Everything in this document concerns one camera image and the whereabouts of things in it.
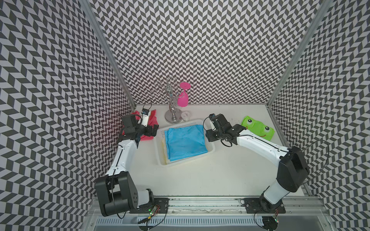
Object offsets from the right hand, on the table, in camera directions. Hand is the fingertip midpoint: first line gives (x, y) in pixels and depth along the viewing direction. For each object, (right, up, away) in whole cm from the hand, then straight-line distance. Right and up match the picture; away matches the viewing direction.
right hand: (210, 135), depth 86 cm
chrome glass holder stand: (-26, +12, +26) cm, 39 cm away
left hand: (-37, +7, 0) cm, 37 cm away
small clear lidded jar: (-16, +12, +20) cm, 28 cm away
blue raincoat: (-16, -5, +6) cm, 18 cm away
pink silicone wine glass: (-18, +24, +16) cm, 34 cm away
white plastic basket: (-32, -1, +9) cm, 33 cm away
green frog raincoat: (+35, +3, +14) cm, 38 cm away
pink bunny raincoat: (-41, +8, +20) cm, 46 cm away
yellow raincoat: (-28, -10, +2) cm, 30 cm away
